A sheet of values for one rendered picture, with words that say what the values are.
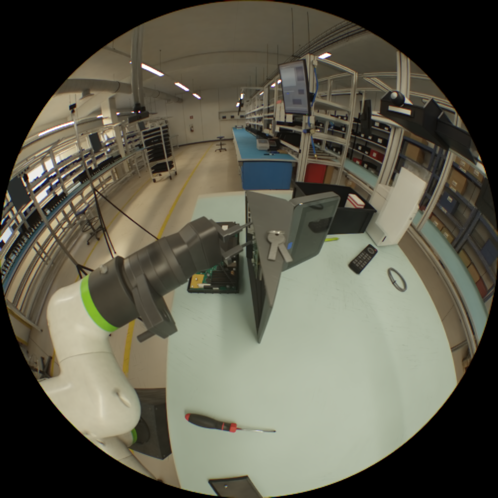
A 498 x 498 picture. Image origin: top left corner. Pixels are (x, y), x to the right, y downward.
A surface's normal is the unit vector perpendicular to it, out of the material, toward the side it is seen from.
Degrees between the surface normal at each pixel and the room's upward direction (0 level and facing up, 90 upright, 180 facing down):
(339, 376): 0
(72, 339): 37
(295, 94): 101
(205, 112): 90
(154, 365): 0
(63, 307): 22
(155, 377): 0
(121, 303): 63
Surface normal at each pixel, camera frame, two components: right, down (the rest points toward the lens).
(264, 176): 0.11, 0.72
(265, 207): 0.00, -0.70
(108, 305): 0.52, 0.08
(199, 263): 0.59, 0.59
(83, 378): 0.47, -0.76
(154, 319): 0.24, -0.43
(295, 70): -0.84, 0.50
